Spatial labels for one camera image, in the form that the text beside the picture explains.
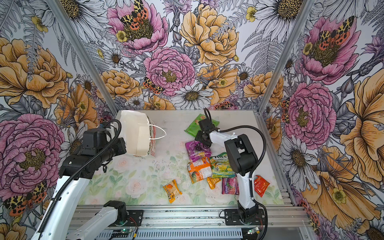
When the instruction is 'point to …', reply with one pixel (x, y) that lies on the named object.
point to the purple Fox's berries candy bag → (230, 185)
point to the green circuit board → (255, 230)
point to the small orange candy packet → (212, 181)
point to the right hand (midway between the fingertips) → (199, 142)
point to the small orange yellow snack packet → (172, 191)
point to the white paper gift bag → (136, 129)
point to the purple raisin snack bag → (196, 149)
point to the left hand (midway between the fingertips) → (124, 148)
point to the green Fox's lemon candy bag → (221, 166)
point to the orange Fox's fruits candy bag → (200, 169)
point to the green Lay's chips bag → (194, 127)
